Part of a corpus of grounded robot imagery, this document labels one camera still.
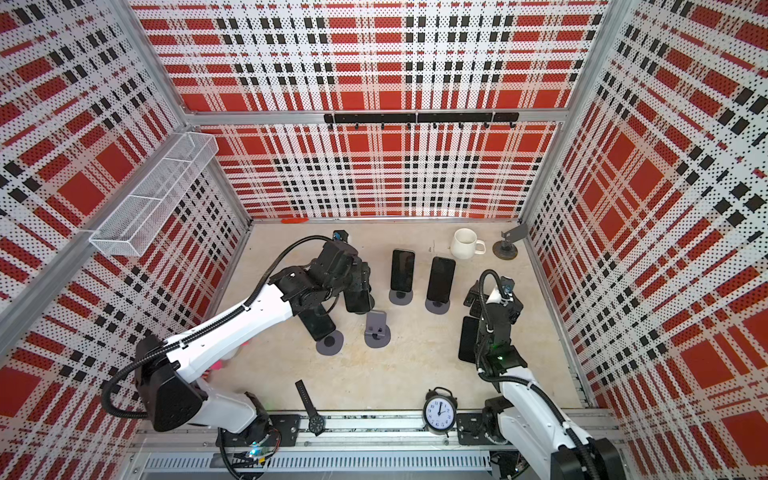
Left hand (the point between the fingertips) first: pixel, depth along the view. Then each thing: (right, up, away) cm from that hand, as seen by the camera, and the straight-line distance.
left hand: (357, 275), depth 78 cm
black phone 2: (-12, -14, +4) cm, 18 cm away
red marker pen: (-35, +19, +49) cm, 63 cm away
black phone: (+31, -19, +8) cm, 38 cm away
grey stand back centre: (+11, -9, +21) cm, 26 cm away
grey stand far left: (-9, -22, +10) cm, 26 cm away
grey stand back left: (+1, -10, +12) cm, 15 cm away
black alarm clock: (+21, -35, -4) cm, 41 cm away
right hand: (+37, -4, +4) cm, 38 cm away
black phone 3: (+24, -2, +12) cm, 27 cm away
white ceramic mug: (+35, +9, +28) cm, 45 cm away
